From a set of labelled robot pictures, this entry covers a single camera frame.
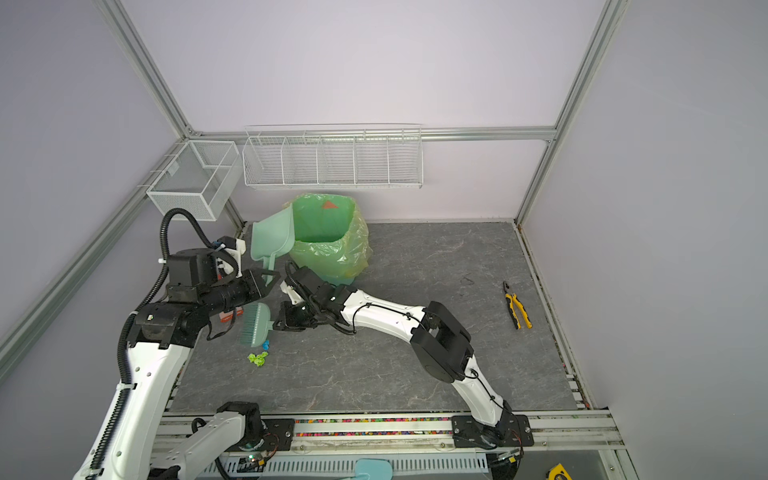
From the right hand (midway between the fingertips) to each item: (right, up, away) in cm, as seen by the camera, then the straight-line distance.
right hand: (271, 331), depth 76 cm
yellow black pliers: (+71, +2, +20) cm, 74 cm away
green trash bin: (+8, +32, +25) cm, 41 cm away
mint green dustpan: (0, +24, 0) cm, 24 cm away
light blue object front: (+28, -30, -7) cm, 42 cm away
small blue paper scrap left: (-2, -4, +2) cm, 5 cm away
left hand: (+4, +14, -8) cm, 16 cm away
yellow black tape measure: (+70, -30, -8) cm, 76 cm away
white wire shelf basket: (+15, +52, +22) cm, 59 cm away
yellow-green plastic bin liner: (+18, +18, +7) cm, 27 cm away
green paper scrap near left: (-7, -11, +9) cm, 16 cm away
